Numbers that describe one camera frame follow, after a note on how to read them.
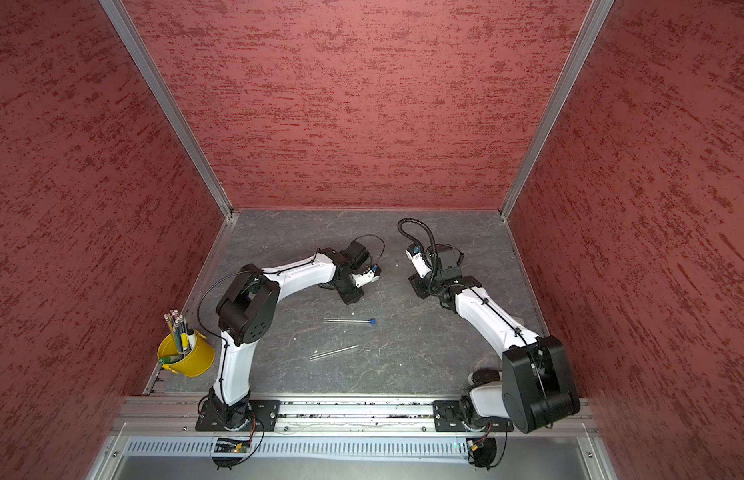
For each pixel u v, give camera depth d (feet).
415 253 2.54
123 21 2.34
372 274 2.89
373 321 2.99
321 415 2.49
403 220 2.18
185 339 2.47
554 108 2.93
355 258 2.60
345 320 3.00
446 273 2.21
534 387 1.37
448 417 2.42
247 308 1.75
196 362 2.49
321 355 2.73
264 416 2.43
